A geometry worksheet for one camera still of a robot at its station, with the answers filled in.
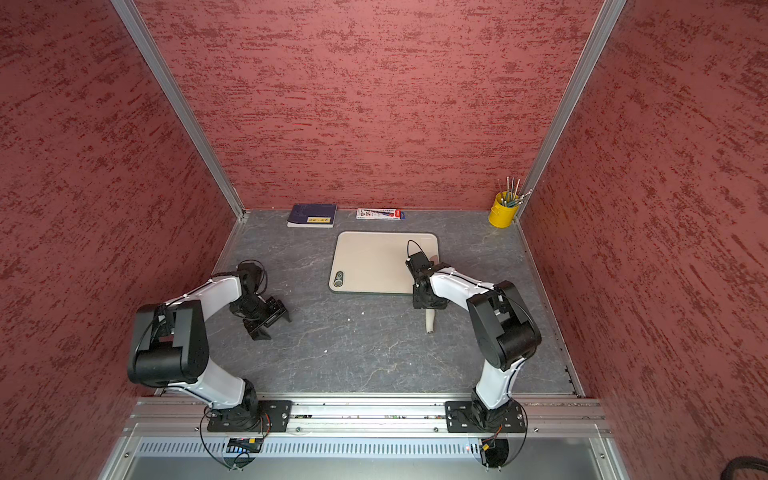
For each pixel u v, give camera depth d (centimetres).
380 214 118
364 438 73
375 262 110
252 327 79
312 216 118
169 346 45
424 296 83
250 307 74
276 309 81
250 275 79
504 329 48
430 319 90
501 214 112
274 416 74
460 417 74
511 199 113
